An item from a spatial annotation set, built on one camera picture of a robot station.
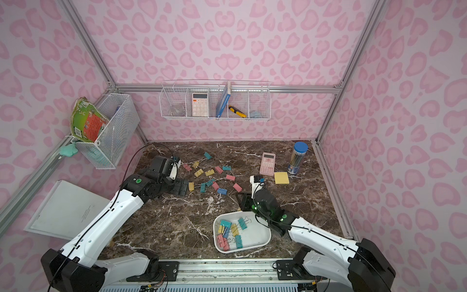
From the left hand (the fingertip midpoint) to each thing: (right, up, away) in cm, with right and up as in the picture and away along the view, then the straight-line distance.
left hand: (176, 179), depth 78 cm
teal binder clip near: (+21, -21, +5) cm, 30 cm away
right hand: (+26, -6, -1) cm, 27 cm away
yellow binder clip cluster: (+25, -22, +5) cm, 34 cm away
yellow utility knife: (+26, +34, +19) cm, 47 cm away
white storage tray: (+33, -25, +5) cm, 42 cm away
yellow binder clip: (+10, +1, +26) cm, 28 cm away
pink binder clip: (+21, -27, 0) cm, 34 cm away
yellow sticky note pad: (+51, -2, +23) cm, 56 cm away
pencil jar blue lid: (+58, +13, +13) cm, 61 cm away
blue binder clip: (+21, -24, +3) cm, 32 cm away
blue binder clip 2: (+18, -9, +18) cm, 27 cm away
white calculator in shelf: (+7, +35, +17) cm, 40 cm away
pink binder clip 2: (+27, -7, +17) cm, 33 cm away
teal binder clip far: (+7, +10, +35) cm, 37 cm away
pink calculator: (+44, +5, +28) cm, 52 cm away
